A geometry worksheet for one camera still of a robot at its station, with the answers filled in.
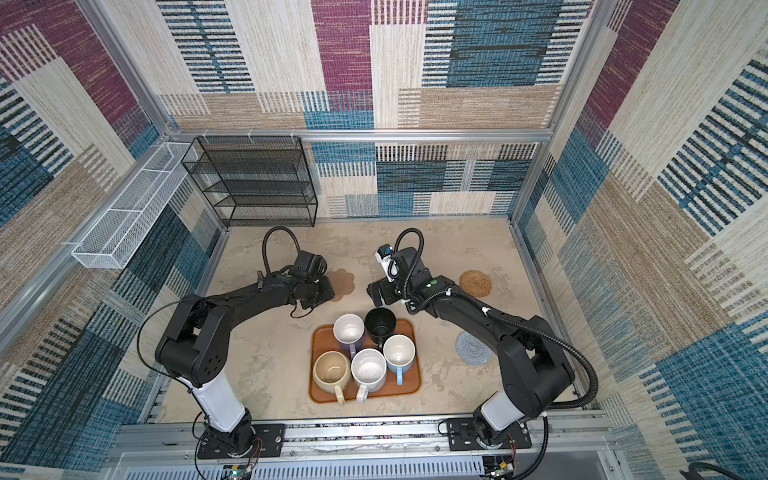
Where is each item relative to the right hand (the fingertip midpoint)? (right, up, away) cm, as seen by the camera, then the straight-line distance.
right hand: (384, 287), depth 87 cm
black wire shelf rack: (-47, +35, +24) cm, 64 cm away
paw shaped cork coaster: (-14, -1, +15) cm, 20 cm away
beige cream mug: (-14, -23, -4) cm, 27 cm away
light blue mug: (+4, -18, -1) cm, 19 cm away
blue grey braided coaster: (+25, -18, 0) cm, 31 cm away
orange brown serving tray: (-18, -16, +3) cm, 24 cm away
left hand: (-16, -2, +9) cm, 18 cm away
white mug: (-4, -22, -4) cm, 22 cm away
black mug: (-1, -10, -1) cm, 10 cm away
